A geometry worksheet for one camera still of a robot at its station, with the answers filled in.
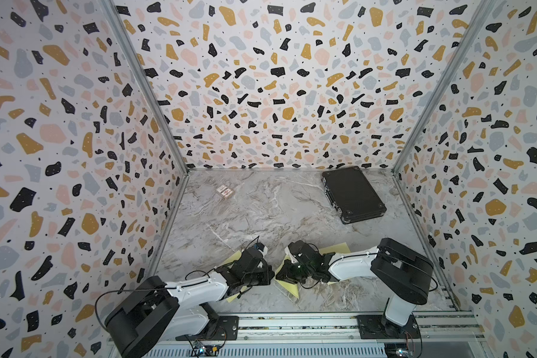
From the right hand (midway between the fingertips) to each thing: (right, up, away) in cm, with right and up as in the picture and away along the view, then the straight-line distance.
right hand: (275, 279), depth 83 cm
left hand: (+1, +1, +1) cm, 2 cm away
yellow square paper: (+6, -1, -2) cm, 7 cm away
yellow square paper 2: (+26, +9, +10) cm, 29 cm away
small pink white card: (-25, +33, +27) cm, 49 cm away
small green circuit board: (-22, -17, -13) cm, 31 cm away
